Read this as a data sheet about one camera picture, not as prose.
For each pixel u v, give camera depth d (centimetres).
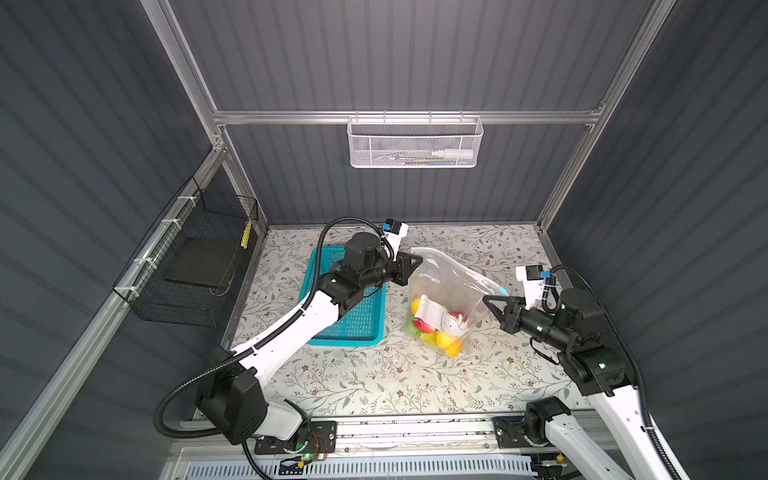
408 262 65
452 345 79
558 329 54
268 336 45
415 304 83
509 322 59
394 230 65
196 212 79
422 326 80
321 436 73
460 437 75
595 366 48
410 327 84
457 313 73
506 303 63
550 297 59
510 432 74
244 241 81
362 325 94
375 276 64
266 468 70
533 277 59
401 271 65
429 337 81
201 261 77
